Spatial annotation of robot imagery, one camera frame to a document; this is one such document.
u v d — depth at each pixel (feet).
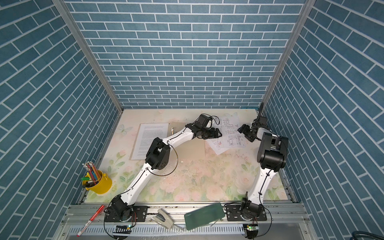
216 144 3.28
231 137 3.43
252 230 2.41
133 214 2.37
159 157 2.14
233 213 2.41
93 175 2.45
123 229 2.37
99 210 2.42
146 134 3.45
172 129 3.37
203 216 2.39
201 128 2.78
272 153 1.84
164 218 2.32
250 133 2.99
